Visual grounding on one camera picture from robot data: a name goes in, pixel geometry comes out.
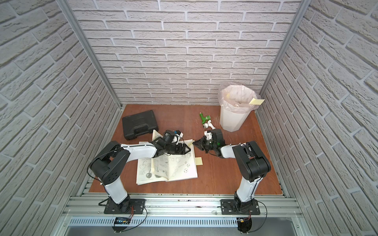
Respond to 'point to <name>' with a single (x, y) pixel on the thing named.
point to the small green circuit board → (122, 220)
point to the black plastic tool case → (139, 124)
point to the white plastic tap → (206, 125)
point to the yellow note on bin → (256, 102)
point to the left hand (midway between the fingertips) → (184, 145)
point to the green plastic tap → (204, 119)
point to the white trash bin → (231, 121)
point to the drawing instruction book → (168, 167)
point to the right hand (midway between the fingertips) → (194, 142)
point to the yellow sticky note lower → (199, 161)
